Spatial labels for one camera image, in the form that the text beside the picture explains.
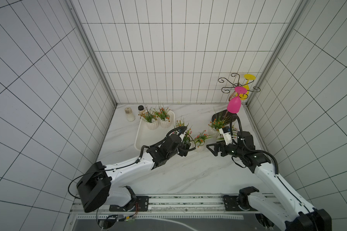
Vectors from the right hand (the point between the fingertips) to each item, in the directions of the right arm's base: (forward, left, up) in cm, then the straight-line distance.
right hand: (213, 141), depth 80 cm
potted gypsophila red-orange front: (+21, +31, -7) cm, 38 cm away
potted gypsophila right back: (+13, -5, +1) cm, 14 cm away
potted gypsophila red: (+19, +41, -4) cm, 45 cm away
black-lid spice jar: (+28, +49, -4) cm, 56 cm away
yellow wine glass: (+40, -24, +16) cm, 49 cm away
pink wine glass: (+26, -16, +4) cm, 30 cm away
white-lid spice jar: (+23, +57, -8) cm, 62 cm away
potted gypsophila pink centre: (-3, +15, +6) cm, 17 cm away
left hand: (-1, +18, -2) cm, 18 cm away
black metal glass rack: (+34, -15, +16) cm, 40 cm away
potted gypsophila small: (+1, +7, -3) cm, 8 cm away
